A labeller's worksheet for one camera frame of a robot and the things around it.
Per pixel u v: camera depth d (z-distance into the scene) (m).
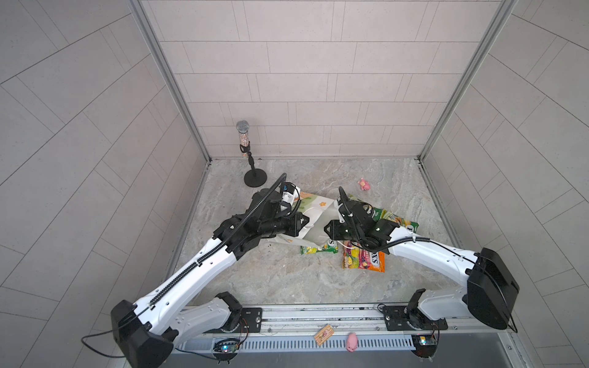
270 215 0.53
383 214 0.94
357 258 0.81
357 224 0.61
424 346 0.68
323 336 0.68
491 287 0.40
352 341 0.67
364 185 1.05
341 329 0.71
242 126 0.85
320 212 0.74
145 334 0.35
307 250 0.84
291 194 0.61
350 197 0.99
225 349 0.65
